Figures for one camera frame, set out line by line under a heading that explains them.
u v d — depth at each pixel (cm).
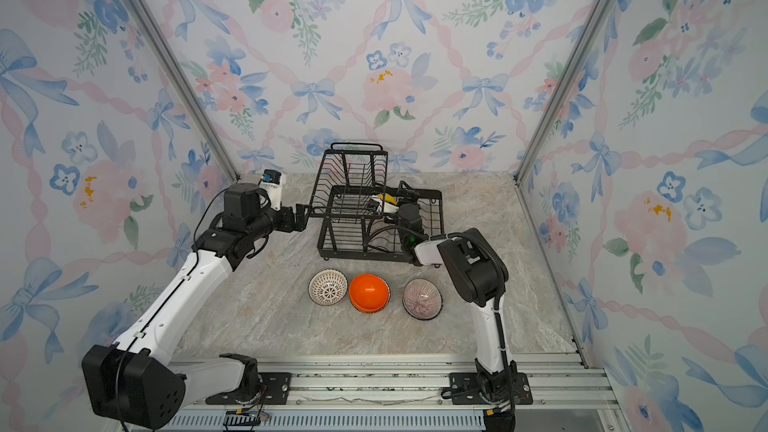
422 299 86
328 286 90
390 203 85
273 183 68
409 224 77
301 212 73
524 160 117
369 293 85
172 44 85
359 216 86
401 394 75
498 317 58
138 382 39
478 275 55
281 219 69
